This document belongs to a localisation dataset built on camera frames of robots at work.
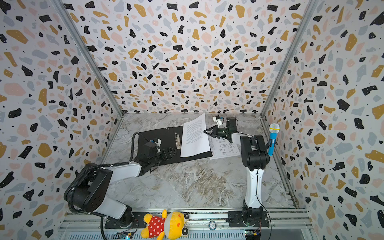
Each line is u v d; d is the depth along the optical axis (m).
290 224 0.75
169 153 0.84
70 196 0.39
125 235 0.70
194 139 1.02
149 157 0.72
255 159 0.58
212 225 0.73
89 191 0.44
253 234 0.72
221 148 1.03
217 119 0.97
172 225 0.66
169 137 1.08
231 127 0.86
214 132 0.90
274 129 0.78
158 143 0.86
